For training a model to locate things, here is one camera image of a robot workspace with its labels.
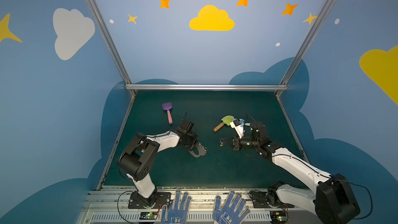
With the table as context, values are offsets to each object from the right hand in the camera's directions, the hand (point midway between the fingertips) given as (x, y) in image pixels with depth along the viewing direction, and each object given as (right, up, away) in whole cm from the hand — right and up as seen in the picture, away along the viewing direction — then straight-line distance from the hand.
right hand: (225, 139), depth 79 cm
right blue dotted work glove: (0, -33, -9) cm, 34 cm away
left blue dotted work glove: (-25, -33, -9) cm, 42 cm away
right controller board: (+24, -35, -8) cm, 43 cm away
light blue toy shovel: (+7, +10, -6) cm, 14 cm away
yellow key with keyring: (-2, -4, +3) cm, 5 cm away
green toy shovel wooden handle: (0, +4, +22) cm, 22 cm away
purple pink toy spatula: (-37, +17, +31) cm, 52 cm away
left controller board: (-37, -34, -9) cm, 51 cm away
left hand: (-11, -4, +12) cm, 17 cm away
